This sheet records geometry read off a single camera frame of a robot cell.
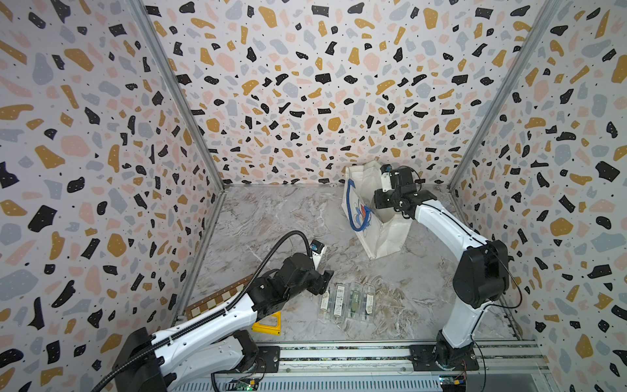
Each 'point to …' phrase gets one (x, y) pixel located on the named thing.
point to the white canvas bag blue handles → (380, 231)
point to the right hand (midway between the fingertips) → (378, 194)
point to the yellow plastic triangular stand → (270, 329)
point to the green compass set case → (355, 302)
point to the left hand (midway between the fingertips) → (327, 267)
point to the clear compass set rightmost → (369, 303)
